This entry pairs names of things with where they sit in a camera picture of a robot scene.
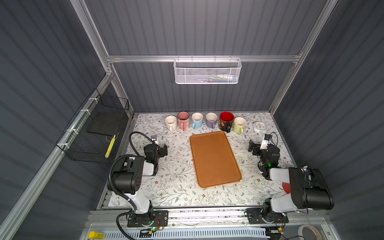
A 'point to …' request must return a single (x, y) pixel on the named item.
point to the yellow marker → (93, 234)
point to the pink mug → (183, 119)
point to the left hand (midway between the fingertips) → (156, 144)
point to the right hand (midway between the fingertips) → (260, 142)
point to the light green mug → (239, 124)
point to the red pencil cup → (286, 187)
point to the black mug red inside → (226, 120)
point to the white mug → (171, 122)
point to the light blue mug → (197, 119)
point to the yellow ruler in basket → (110, 146)
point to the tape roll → (300, 229)
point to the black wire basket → (89, 137)
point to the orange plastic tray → (215, 161)
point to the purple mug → (211, 119)
